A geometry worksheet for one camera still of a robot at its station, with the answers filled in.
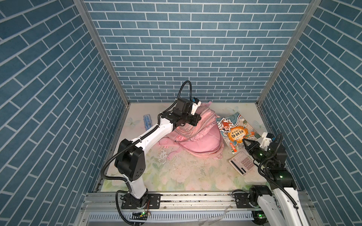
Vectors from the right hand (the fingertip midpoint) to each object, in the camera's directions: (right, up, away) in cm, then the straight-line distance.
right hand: (241, 138), depth 74 cm
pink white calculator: (+6, -18, +12) cm, 22 cm away
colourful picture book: (-1, +4, +7) cm, 8 cm away
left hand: (-20, +11, +8) cm, 24 cm away
